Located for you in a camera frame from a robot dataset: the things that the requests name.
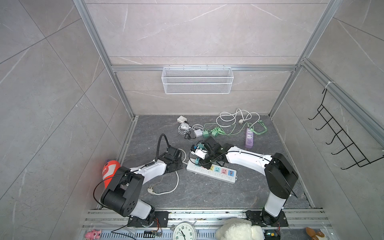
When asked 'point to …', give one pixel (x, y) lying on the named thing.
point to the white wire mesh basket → (194, 80)
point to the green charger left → (205, 134)
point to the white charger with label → (198, 133)
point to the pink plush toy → (93, 234)
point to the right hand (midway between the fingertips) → (200, 159)
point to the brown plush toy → (314, 236)
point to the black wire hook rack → (348, 143)
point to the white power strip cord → (151, 190)
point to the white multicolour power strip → (219, 172)
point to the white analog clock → (184, 230)
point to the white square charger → (182, 119)
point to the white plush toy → (239, 229)
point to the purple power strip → (249, 138)
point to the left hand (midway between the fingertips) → (180, 162)
